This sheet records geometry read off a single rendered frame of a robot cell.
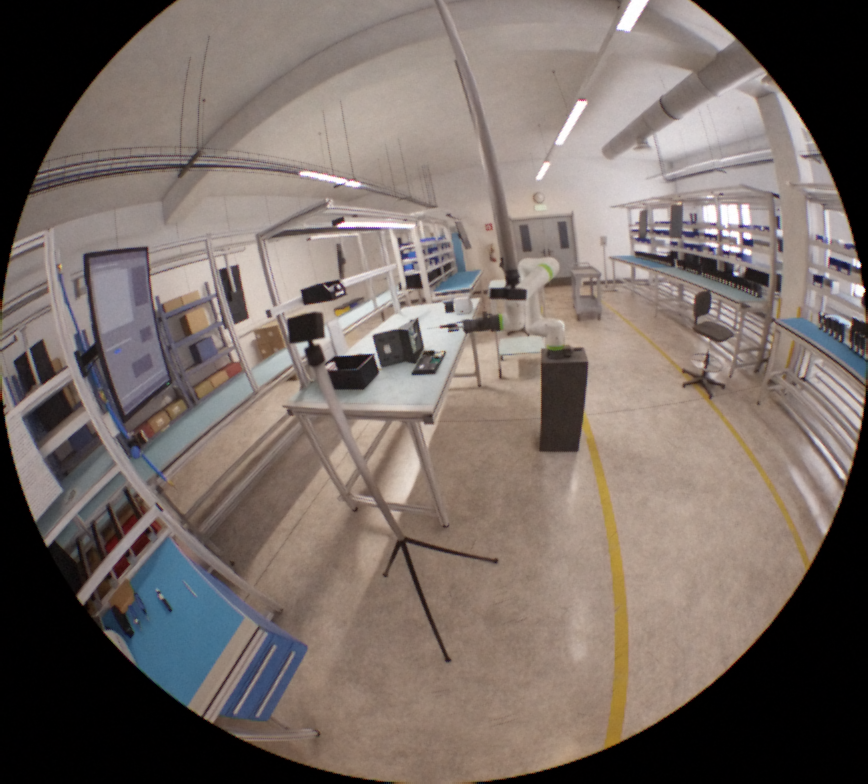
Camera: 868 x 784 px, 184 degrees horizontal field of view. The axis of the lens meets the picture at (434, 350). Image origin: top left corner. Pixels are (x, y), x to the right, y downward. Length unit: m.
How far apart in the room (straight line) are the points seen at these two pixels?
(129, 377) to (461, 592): 1.75
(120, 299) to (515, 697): 2.13
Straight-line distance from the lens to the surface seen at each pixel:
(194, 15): 2.63
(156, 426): 4.32
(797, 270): 3.98
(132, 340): 1.06
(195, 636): 1.06
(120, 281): 1.05
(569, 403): 1.97
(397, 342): 1.56
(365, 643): 1.75
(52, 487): 1.32
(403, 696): 1.68
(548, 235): 8.11
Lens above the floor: 1.61
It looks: 21 degrees down
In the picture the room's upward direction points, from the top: 12 degrees counter-clockwise
